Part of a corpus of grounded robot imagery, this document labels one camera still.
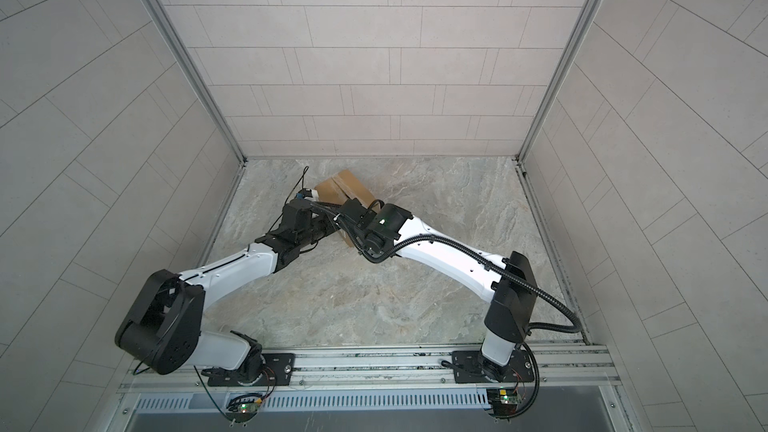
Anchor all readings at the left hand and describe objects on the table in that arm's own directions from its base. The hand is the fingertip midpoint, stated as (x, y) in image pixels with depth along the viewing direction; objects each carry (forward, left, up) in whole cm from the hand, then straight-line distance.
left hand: (349, 212), depth 87 cm
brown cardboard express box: (+7, +2, +3) cm, 7 cm away
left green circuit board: (-46, +18, -8) cm, 50 cm away
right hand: (-12, -10, +3) cm, 15 cm away
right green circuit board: (-44, -41, -11) cm, 61 cm away
